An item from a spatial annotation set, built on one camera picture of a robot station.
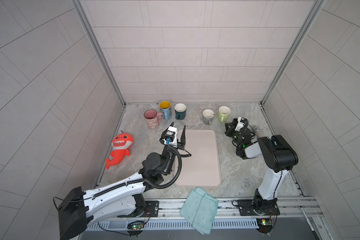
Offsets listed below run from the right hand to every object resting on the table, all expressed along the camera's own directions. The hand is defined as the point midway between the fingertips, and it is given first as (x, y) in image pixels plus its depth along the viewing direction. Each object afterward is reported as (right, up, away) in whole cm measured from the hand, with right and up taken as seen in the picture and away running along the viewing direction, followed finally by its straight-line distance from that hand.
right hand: (225, 123), depth 96 cm
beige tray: (-16, -25, -13) cm, 33 cm away
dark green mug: (-29, +9, +4) cm, 31 cm away
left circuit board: (-47, -44, -32) cm, 72 cm away
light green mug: (0, +7, +4) cm, 8 cm away
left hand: (-27, +2, -34) cm, 44 cm away
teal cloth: (-19, -40, -26) cm, 51 cm away
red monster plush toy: (-63, -12, -10) cm, 65 cm away
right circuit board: (+11, -46, -28) cm, 55 cm away
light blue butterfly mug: (-40, +11, +5) cm, 42 cm away
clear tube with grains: (+22, -6, 0) cm, 23 cm away
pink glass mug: (-47, +3, -2) cm, 47 cm away
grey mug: (-10, +5, +6) cm, 13 cm away
